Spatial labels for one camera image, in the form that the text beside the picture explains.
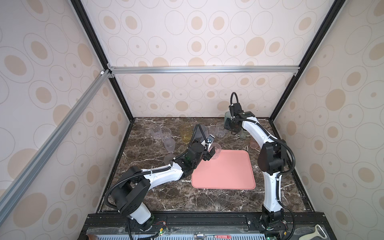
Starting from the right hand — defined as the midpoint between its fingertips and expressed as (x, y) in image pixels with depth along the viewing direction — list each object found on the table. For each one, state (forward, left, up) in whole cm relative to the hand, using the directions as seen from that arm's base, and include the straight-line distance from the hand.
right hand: (227, 126), depth 99 cm
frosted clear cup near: (-9, +39, -8) cm, 40 cm away
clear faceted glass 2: (+7, +3, -12) cm, 14 cm away
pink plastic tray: (-27, 0, -10) cm, 29 cm away
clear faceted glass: (-13, +7, -7) cm, 17 cm away
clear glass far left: (+6, +51, -8) cm, 52 cm away
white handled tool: (-58, -37, -12) cm, 70 cm away
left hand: (-18, +13, +9) cm, 24 cm away
